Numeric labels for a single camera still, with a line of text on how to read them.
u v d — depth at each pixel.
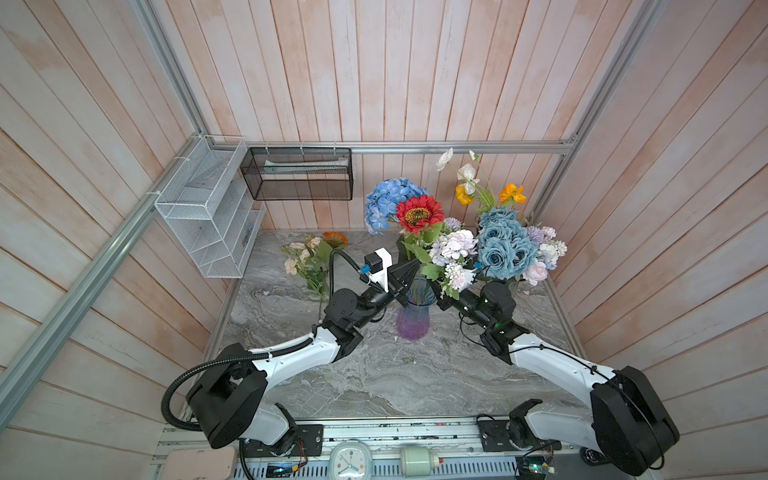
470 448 0.73
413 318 0.95
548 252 0.75
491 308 0.62
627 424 0.41
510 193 0.73
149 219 0.67
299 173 1.05
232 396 0.42
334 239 1.11
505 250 0.65
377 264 0.55
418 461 0.64
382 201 0.66
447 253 0.66
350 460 0.69
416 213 0.56
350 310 0.54
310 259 1.05
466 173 0.81
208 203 0.69
